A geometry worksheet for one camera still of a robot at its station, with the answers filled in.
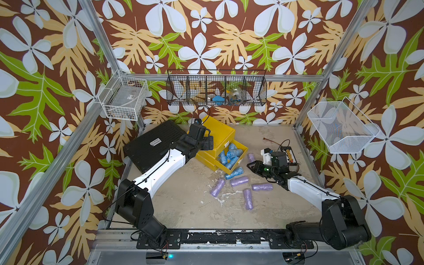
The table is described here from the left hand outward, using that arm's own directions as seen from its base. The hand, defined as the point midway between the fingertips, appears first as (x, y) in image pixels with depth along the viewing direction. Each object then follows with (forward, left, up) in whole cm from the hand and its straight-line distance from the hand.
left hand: (205, 137), depth 84 cm
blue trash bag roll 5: (-9, -18, -19) cm, 28 cm away
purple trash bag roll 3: (-15, -18, -20) cm, 31 cm away
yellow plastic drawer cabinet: (+3, -9, -1) cm, 9 cm away
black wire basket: (+33, -6, +8) cm, 35 cm away
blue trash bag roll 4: (-4, -15, -8) cm, 18 cm away
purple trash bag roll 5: (-18, -31, -20) cm, 41 cm away
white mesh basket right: (+4, -69, +4) cm, 69 cm away
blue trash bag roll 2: (+2, -16, -13) cm, 20 cm away
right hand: (-9, -23, -12) cm, 28 cm away
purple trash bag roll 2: (-19, -7, -20) cm, 29 cm away
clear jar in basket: (+26, -18, +6) cm, 32 cm away
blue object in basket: (+23, -7, +6) cm, 25 cm away
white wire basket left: (+18, +44, +11) cm, 49 cm away
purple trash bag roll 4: (-25, -22, -19) cm, 39 cm away
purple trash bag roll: (+1, -28, -21) cm, 35 cm away
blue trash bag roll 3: (-9, -13, -11) cm, 20 cm away
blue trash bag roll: (-4, -10, -12) cm, 16 cm away
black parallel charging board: (+2, -53, -21) cm, 57 cm away
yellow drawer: (-5, -13, -13) cm, 19 cm away
